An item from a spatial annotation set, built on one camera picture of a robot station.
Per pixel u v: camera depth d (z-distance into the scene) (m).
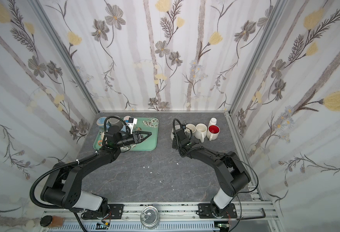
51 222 0.64
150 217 0.64
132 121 0.76
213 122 1.03
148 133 0.78
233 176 0.47
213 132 1.03
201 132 0.99
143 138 0.73
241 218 0.73
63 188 0.43
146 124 1.11
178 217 0.73
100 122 0.98
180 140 0.70
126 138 0.73
